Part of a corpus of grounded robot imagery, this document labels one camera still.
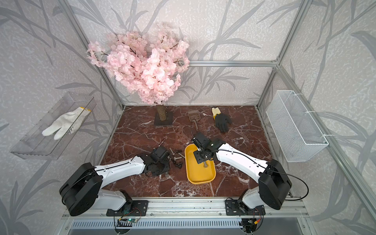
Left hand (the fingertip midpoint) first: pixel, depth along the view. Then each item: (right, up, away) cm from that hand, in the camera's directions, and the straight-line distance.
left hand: (169, 169), depth 86 cm
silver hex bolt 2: (+3, +6, +2) cm, 7 cm away
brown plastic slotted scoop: (+14, +32, +29) cm, 45 cm away
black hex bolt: (+6, +3, 0) cm, 6 cm away
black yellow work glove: (+35, +28, +23) cm, 51 cm away
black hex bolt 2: (+5, +9, +8) cm, 13 cm away
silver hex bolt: (+21, +2, 0) cm, 21 cm away
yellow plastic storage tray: (+16, -2, -2) cm, 17 cm away
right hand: (+18, +10, -3) cm, 21 cm away
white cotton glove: (-43, +28, -20) cm, 55 cm away
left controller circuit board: (-15, -19, -16) cm, 29 cm away
